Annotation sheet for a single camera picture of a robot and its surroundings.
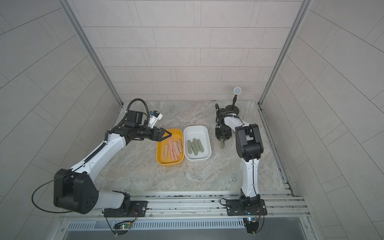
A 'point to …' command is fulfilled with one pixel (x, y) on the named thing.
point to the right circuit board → (252, 224)
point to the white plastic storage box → (202, 132)
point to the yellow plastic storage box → (177, 133)
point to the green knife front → (189, 146)
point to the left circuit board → (124, 226)
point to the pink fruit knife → (166, 151)
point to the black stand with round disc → (233, 108)
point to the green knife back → (222, 143)
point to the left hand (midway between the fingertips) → (168, 132)
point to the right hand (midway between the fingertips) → (221, 137)
